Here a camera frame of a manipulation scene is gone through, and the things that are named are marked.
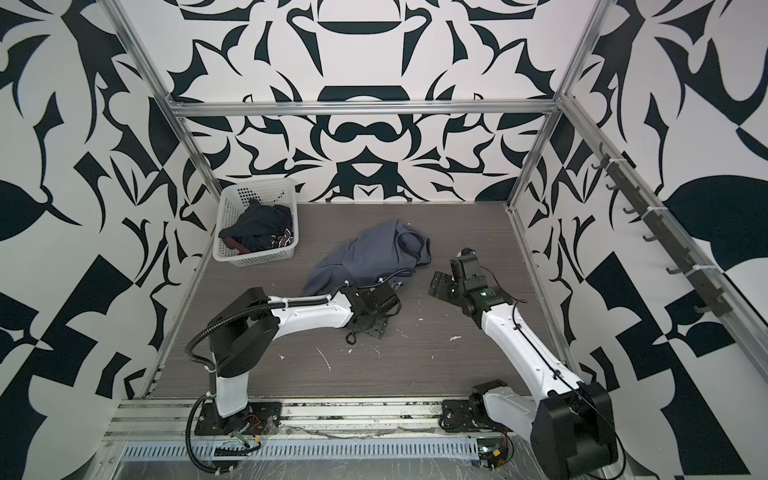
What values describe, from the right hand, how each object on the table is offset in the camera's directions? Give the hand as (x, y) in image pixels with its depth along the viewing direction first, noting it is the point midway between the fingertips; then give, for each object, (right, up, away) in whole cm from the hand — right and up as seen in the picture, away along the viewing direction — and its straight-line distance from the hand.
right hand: (444, 283), depth 84 cm
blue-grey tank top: (-15, +7, +15) cm, 23 cm away
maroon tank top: (-50, +12, +18) cm, 55 cm away
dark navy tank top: (-60, +16, +17) cm, 64 cm away
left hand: (-19, -11, +5) cm, 22 cm away
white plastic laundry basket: (-73, +25, +28) cm, 82 cm away
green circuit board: (+9, -37, -13) cm, 40 cm away
